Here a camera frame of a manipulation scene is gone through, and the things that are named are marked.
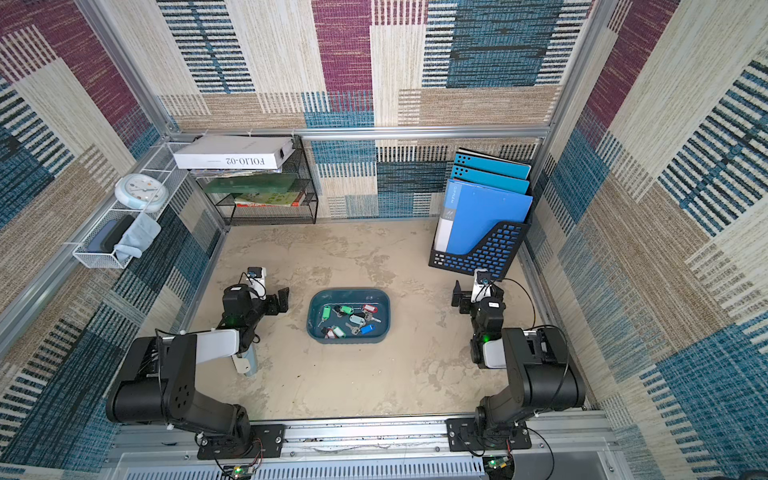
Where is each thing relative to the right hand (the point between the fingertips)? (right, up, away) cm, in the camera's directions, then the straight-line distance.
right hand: (477, 279), depth 91 cm
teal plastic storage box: (-48, -6, +1) cm, 48 cm away
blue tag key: (-34, -16, +1) cm, 38 cm away
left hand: (-63, -3, +3) cm, 63 cm away
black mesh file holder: (+6, +8, +2) cm, 10 cm away
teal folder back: (+6, +36, +4) cm, 36 cm away
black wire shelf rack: (-60, +23, +32) cm, 71 cm away
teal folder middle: (0, +32, +2) cm, 32 cm away
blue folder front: (-2, +20, -2) cm, 20 cm away
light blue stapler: (-65, -21, -6) cm, 68 cm away
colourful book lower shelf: (-66, +25, +8) cm, 71 cm away
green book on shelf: (-67, +30, +7) cm, 74 cm away
